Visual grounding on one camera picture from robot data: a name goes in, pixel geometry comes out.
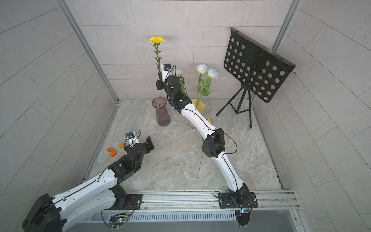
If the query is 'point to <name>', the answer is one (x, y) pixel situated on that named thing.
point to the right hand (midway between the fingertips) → (159, 72)
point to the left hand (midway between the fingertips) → (147, 138)
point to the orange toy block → (113, 153)
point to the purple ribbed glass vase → (163, 119)
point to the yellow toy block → (121, 145)
